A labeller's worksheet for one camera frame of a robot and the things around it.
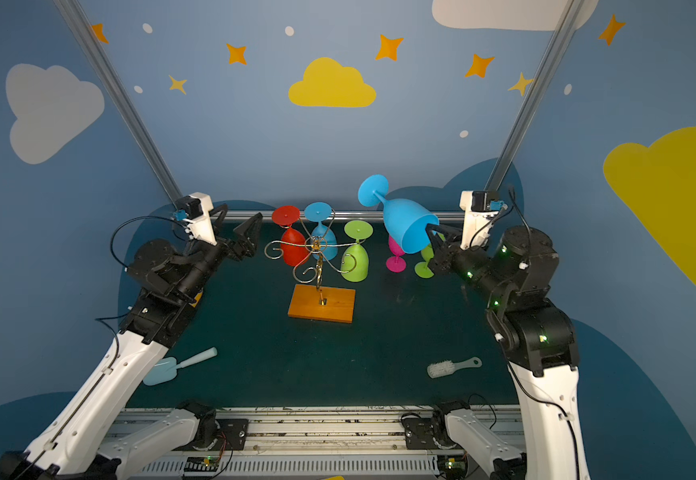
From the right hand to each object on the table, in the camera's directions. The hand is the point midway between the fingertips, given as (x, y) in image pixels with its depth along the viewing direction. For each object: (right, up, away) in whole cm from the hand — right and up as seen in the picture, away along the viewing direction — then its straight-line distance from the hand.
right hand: (436, 227), depth 55 cm
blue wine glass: (-23, -2, +20) cm, 31 cm away
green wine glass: (+10, -10, +55) cm, 57 cm away
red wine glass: (-30, -3, +20) cm, 36 cm away
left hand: (-40, +4, +6) cm, 41 cm away
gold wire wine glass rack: (-26, -9, +12) cm, 30 cm away
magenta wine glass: (+1, -9, +55) cm, 56 cm away
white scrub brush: (+12, -38, +31) cm, 51 cm away
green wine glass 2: (-15, -8, +36) cm, 40 cm away
